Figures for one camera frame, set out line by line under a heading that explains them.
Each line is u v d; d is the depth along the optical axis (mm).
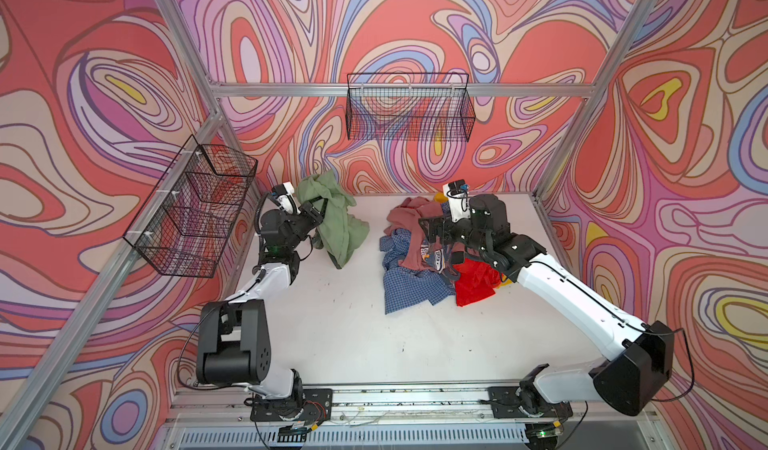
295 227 708
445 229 656
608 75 843
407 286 925
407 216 1032
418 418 730
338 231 808
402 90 883
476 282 925
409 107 962
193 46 787
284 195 722
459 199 639
